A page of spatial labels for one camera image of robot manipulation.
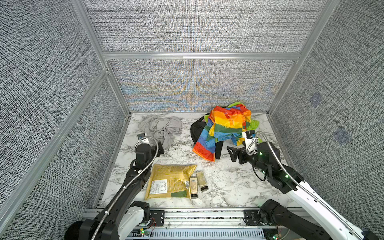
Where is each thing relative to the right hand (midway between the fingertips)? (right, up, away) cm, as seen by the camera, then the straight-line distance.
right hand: (234, 144), depth 72 cm
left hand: (-44, 0, +11) cm, 45 cm away
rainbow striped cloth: (+1, +11, +28) cm, 30 cm away
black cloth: (-17, +7, +33) cm, 38 cm away
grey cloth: (-39, +7, +31) cm, 50 cm away
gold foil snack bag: (-32, -20, +6) cm, 38 cm away
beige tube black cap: (-20, -24, +7) cm, 32 cm away
